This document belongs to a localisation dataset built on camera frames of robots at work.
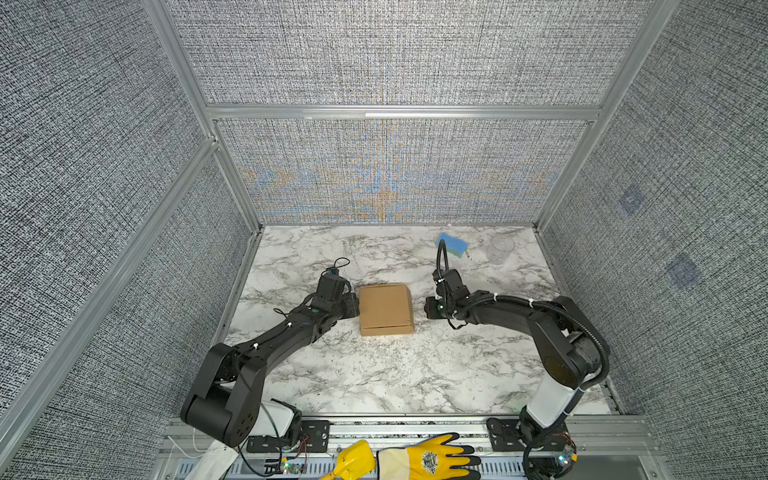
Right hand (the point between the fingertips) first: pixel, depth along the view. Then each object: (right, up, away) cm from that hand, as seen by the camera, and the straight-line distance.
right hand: (427, 306), depth 96 cm
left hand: (-23, +2, -6) cm, 24 cm away
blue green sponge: (+14, +20, +21) cm, 33 cm away
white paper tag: (-53, -31, -28) cm, 67 cm away
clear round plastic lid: (+29, +21, +11) cm, 37 cm away
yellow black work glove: (-3, -30, -28) cm, 41 cm away
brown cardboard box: (-13, -1, -1) cm, 14 cm away
